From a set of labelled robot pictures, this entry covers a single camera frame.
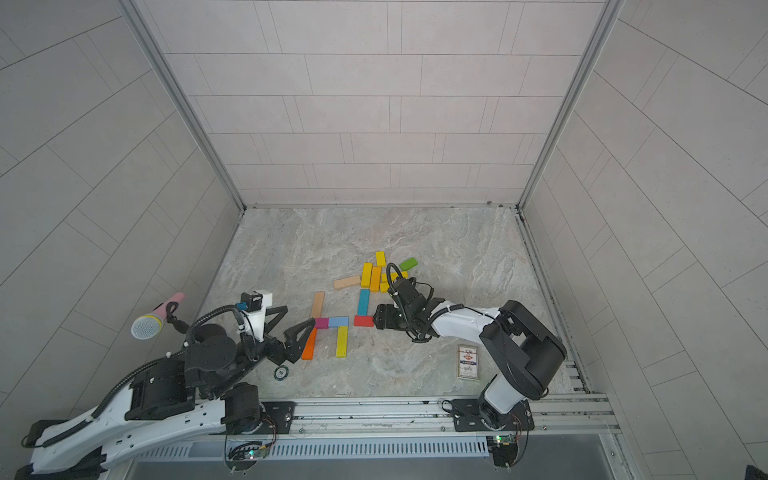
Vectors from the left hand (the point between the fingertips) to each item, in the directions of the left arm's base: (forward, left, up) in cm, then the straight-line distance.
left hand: (309, 319), depth 64 cm
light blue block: (+8, -1, -22) cm, 23 cm away
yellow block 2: (+24, -9, -22) cm, 34 cm away
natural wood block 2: (+21, -3, -21) cm, 30 cm away
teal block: (+15, -9, -23) cm, 29 cm away
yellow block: (+3, -4, -22) cm, 23 cm away
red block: (+10, -9, -24) cm, 27 cm away
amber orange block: (+23, -12, -22) cm, 34 cm away
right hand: (+9, -15, -22) cm, 28 cm away
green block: (+29, -23, -21) cm, 43 cm away
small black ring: (-6, +10, -23) cm, 25 cm away
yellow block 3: (+20, -15, -21) cm, 33 cm away
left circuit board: (-23, +15, -21) cm, 34 cm away
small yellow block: (+32, -14, -23) cm, 41 cm away
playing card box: (-3, -38, -21) cm, 44 cm away
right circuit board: (-21, -45, -23) cm, 55 cm away
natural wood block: (+14, +4, -22) cm, 26 cm away
